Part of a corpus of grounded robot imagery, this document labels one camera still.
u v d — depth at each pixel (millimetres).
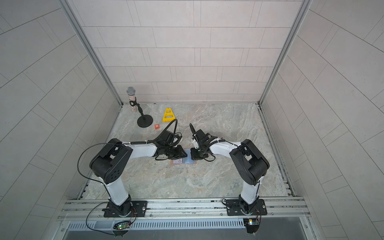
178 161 863
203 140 723
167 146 778
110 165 470
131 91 840
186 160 867
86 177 466
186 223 680
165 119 1073
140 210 708
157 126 1016
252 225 680
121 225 645
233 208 709
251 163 467
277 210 715
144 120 1051
